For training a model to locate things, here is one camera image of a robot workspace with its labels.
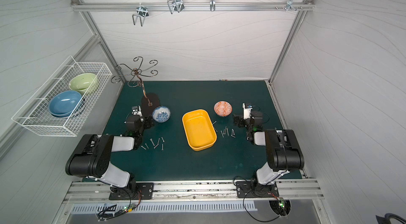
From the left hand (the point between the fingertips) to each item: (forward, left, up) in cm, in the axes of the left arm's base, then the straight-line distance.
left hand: (143, 116), depth 94 cm
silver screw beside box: (0, -44, -6) cm, 44 cm away
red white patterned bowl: (+9, -49, -4) cm, 50 cm away
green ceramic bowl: (0, +20, +28) cm, 34 cm away
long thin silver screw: (-5, -51, -6) cm, 52 cm away
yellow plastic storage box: (-5, -34, -7) cm, 35 cm away
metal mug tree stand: (+12, -1, 0) cm, 12 cm away
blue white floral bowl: (+5, -9, -5) cm, 11 cm away
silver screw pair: (-7, -54, -5) cm, 55 cm away
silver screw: (-13, -6, -5) cm, 15 cm away
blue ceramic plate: (-13, +20, +29) cm, 38 cm away
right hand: (+4, -60, 0) cm, 61 cm away
